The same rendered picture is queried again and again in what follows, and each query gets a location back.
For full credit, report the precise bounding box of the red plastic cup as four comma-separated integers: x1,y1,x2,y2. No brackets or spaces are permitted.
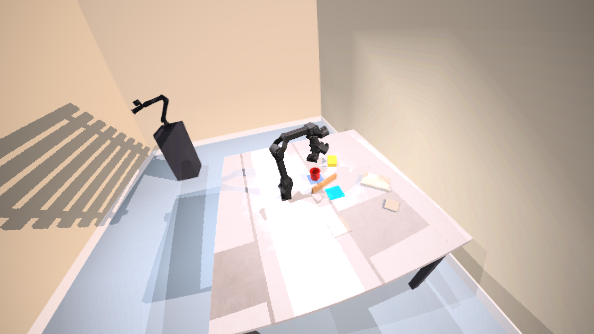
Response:
309,167,320,181

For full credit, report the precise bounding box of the light brown wooden beam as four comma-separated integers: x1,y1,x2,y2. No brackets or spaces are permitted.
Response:
311,173,337,194

